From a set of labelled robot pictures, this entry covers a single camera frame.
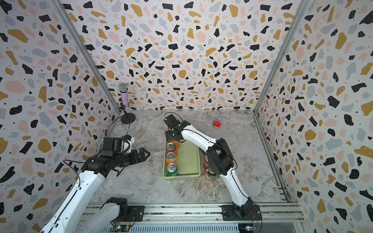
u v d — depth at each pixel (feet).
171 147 2.87
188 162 3.02
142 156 2.21
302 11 2.36
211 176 2.61
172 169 2.58
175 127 2.33
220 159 1.83
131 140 2.33
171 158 2.70
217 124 3.69
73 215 1.32
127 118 3.72
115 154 2.02
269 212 2.50
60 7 2.27
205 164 2.75
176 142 3.00
